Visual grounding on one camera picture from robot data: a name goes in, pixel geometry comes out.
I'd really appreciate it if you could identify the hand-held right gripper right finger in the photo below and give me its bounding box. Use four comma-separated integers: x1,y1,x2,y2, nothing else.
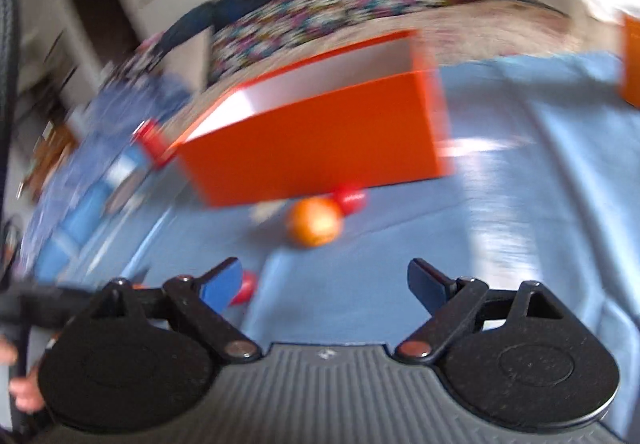
394,258,583,365

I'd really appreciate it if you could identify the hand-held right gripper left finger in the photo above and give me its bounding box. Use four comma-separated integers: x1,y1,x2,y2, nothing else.
80,257,265,365

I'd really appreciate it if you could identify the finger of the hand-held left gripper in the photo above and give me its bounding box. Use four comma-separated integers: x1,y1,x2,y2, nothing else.
64,284,110,315

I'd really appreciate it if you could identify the red cherry tomato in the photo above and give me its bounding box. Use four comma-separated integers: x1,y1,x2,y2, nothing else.
332,184,369,215
230,271,259,308

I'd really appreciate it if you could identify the small orange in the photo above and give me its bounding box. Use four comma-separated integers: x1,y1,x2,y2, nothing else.
286,196,344,248

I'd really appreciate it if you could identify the orange cardboard box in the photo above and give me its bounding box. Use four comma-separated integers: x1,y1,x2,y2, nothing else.
170,30,454,208

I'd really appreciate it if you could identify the person's left hand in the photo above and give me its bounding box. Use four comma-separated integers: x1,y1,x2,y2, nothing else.
0,338,47,414

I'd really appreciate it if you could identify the blue star tablecloth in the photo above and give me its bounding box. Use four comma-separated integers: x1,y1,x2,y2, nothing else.
30,51,640,435

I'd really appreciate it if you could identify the crumpled blue sheet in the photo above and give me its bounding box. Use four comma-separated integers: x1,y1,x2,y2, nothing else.
22,74,197,280

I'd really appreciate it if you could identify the red drink can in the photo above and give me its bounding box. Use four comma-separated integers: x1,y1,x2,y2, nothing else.
131,120,177,171

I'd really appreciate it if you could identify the beige pillow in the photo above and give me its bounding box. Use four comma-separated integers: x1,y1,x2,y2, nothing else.
167,30,214,96

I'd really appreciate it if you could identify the beige quilted sofa cover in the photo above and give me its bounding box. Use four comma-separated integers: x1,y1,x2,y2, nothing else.
165,0,586,135

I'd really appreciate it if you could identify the dark wooden door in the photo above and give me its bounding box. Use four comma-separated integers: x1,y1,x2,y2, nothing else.
70,0,142,57

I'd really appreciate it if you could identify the orange canister with clear lid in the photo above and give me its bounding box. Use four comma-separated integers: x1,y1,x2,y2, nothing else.
619,13,640,103

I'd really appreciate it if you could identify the black ribbed cable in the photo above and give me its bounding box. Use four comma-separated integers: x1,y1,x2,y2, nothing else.
0,0,27,230

